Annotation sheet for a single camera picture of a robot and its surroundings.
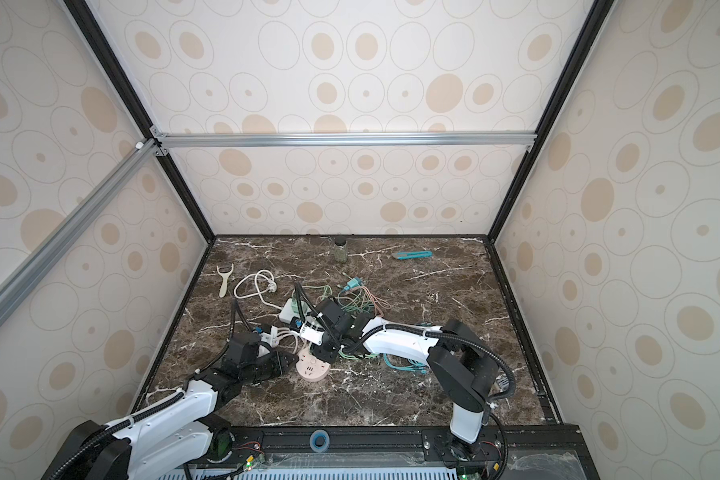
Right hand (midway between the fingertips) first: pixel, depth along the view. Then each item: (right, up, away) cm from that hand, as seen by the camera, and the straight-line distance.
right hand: (317, 342), depth 85 cm
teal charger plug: (+10, +16, +17) cm, 26 cm away
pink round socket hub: (-2, -6, -2) cm, 7 cm away
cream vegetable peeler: (-37, +18, +21) cm, 46 cm away
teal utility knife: (+32, +26, +30) cm, 51 cm away
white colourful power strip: (-10, +8, +10) cm, 16 cm away
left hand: (-3, -4, -1) cm, 5 cm away
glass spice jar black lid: (+5, +28, +23) cm, 36 cm away
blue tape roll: (+2, -22, -11) cm, 24 cm away
